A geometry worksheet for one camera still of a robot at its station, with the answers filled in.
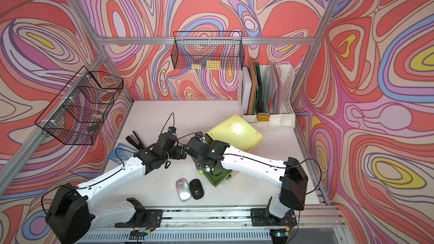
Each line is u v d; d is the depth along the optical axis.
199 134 0.67
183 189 0.81
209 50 0.97
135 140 0.98
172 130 0.74
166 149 0.64
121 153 0.93
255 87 0.84
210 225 0.73
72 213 0.39
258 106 0.96
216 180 0.77
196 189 0.80
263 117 0.99
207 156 0.53
